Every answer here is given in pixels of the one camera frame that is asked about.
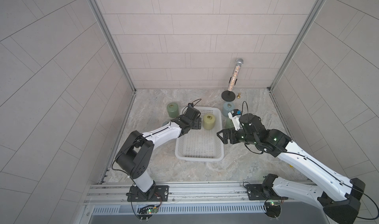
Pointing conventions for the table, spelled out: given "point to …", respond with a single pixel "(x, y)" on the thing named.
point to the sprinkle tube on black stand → (229, 95)
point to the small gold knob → (238, 96)
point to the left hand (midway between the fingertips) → (196, 119)
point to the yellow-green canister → (209, 121)
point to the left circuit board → (146, 212)
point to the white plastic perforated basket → (202, 145)
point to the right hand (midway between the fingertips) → (223, 134)
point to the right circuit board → (273, 209)
